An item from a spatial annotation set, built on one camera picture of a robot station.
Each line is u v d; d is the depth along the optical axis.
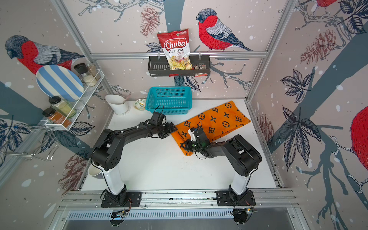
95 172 0.78
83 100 0.75
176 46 0.80
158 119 0.78
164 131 0.84
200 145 0.74
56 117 0.62
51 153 0.63
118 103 1.07
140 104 1.17
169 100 1.22
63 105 0.65
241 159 0.48
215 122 1.03
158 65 0.95
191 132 0.88
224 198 0.73
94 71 0.86
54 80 0.70
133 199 0.73
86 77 0.82
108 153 0.50
